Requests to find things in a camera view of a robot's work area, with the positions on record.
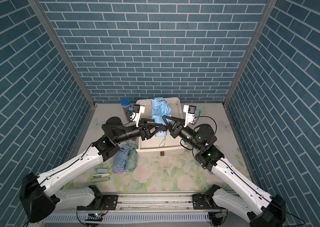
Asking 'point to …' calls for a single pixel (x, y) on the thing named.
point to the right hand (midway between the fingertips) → (165, 119)
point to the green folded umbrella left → (132, 161)
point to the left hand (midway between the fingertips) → (164, 127)
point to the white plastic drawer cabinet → (166, 144)
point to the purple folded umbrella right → (211, 173)
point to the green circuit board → (93, 217)
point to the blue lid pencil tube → (125, 102)
